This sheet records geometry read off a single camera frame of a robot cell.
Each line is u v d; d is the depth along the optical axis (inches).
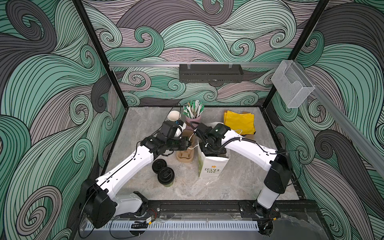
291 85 28.2
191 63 36.8
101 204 14.6
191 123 26.4
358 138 21.6
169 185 31.3
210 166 28.5
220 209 29.3
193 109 38.1
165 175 29.0
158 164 33.7
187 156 35.5
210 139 21.7
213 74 37.4
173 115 38.3
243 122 41.0
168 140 22.7
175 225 27.5
